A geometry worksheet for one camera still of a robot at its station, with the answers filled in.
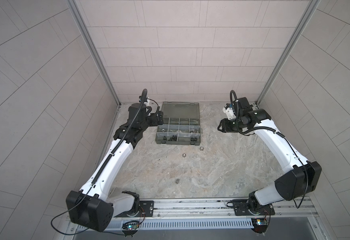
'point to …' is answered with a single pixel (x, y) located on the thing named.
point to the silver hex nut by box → (201, 148)
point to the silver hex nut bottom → (177, 181)
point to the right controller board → (259, 225)
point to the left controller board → (130, 228)
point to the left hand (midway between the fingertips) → (158, 111)
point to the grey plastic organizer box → (181, 124)
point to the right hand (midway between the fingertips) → (220, 127)
